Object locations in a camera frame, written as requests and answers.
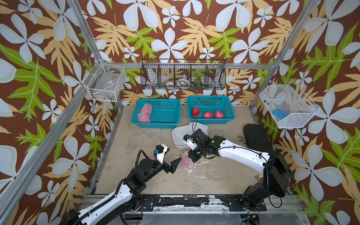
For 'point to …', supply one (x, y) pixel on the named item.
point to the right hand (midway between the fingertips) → (187, 155)
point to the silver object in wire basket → (183, 82)
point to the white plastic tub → (177, 136)
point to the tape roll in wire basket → (169, 84)
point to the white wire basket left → (105, 82)
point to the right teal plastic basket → (211, 103)
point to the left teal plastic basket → (165, 113)
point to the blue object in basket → (279, 113)
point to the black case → (256, 138)
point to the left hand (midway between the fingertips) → (175, 152)
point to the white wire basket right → (290, 107)
